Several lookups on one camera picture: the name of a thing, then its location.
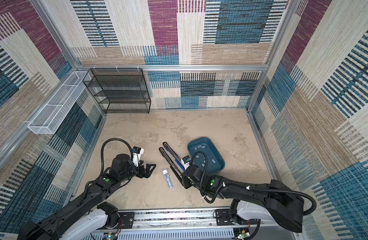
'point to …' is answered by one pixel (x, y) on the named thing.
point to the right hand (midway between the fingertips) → (184, 176)
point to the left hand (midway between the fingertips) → (149, 161)
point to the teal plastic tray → (211, 151)
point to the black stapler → (177, 172)
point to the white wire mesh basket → (47, 120)
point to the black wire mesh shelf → (119, 90)
